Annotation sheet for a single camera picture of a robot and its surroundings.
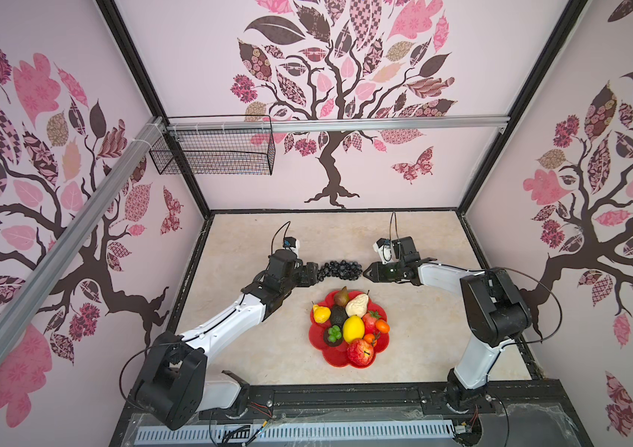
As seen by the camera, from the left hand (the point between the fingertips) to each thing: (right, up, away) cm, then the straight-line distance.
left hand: (309, 270), depth 86 cm
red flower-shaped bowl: (+9, -25, -6) cm, 27 cm away
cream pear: (+15, -11, -1) cm, 19 cm away
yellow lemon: (+13, -17, -4) cm, 22 cm away
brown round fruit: (+10, -9, +2) cm, 14 cm away
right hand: (+20, -1, +10) cm, 23 cm away
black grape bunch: (+12, -1, +10) cm, 16 cm away
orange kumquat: (+22, -16, -6) cm, 27 cm away
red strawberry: (+19, -15, -3) cm, 24 cm away
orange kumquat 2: (+18, -20, -5) cm, 27 cm away
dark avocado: (+9, -14, -1) cm, 17 cm away
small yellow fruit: (+4, -13, -2) cm, 14 cm away
